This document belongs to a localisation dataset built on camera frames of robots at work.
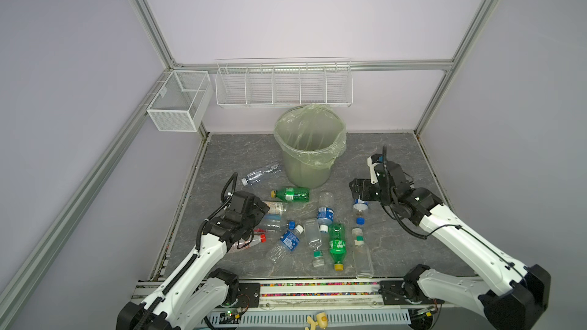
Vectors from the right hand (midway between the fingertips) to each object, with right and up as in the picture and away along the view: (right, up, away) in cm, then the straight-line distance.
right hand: (361, 185), depth 78 cm
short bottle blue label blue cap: (+3, -10, +14) cm, 17 cm away
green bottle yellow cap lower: (-8, -20, +1) cm, 22 cm away
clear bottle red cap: (-37, -16, -10) cm, 41 cm away
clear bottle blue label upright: (-11, -11, +8) cm, 18 cm away
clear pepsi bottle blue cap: (-31, -15, +7) cm, 35 cm away
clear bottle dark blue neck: (-42, +1, +23) cm, 48 cm away
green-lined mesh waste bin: (-16, +18, +26) cm, 35 cm away
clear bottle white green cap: (+1, -29, +1) cm, 29 cm away
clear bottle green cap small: (-16, -18, +9) cm, 26 cm away
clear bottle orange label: (-31, -10, +11) cm, 34 cm away
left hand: (-35, -12, +4) cm, 37 cm away
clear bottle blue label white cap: (-25, -20, +1) cm, 32 cm away
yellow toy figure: (-15, -39, -11) cm, 43 cm away
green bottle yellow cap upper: (-24, -5, +13) cm, 28 cm away
